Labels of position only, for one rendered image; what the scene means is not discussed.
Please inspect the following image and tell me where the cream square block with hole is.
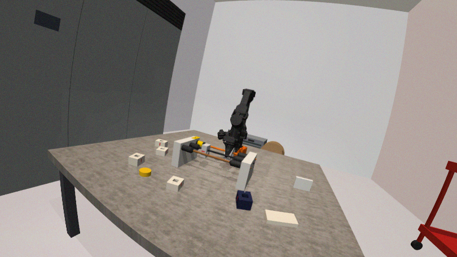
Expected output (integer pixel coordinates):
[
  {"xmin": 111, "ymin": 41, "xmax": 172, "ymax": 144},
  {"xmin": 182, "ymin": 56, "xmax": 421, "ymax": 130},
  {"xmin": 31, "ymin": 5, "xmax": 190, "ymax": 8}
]
[{"xmin": 166, "ymin": 176, "xmax": 184, "ymax": 192}]

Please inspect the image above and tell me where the yellow short cylinder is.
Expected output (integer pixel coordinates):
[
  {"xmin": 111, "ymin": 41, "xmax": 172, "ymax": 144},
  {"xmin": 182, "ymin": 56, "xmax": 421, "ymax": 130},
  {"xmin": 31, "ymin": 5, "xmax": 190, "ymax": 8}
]
[{"xmin": 139, "ymin": 167, "xmax": 151, "ymax": 177}]

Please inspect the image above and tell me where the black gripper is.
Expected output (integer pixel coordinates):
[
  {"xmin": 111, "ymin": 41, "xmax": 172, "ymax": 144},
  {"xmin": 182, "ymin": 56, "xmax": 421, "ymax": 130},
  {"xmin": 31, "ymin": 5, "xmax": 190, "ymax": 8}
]
[{"xmin": 222, "ymin": 128, "xmax": 241, "ymax": 156}]

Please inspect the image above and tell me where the cream flat rectangular block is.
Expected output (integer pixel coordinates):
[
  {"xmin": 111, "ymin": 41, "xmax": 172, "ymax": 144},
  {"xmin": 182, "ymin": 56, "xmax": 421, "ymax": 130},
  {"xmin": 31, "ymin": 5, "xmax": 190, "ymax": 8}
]
[{"xmin": 264, "ymin": 210, "xmax": 299, "ymax": 228}]

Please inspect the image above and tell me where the white square block with dark centre hole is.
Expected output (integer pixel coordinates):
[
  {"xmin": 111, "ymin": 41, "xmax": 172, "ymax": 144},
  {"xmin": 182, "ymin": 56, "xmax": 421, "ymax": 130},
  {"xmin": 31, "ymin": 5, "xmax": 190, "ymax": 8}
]
[{"xmin": 155, "ymin": 139, "xmax": 168, "ymax": 148}]

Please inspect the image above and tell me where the white square block with red mark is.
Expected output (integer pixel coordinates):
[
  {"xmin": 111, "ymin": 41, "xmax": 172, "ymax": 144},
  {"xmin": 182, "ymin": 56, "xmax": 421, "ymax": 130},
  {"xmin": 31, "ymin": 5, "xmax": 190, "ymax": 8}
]
[{"xmin": 128, "ymin": 153, "xmax": 145, "ymax": 167}]

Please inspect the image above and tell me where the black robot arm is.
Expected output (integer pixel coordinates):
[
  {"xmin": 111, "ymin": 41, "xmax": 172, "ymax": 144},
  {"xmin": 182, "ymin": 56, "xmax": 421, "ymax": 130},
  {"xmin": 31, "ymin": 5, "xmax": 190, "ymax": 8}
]
[{"xmin": 217, "ymin": 88, "xmax": 256, "ymax": 148}]

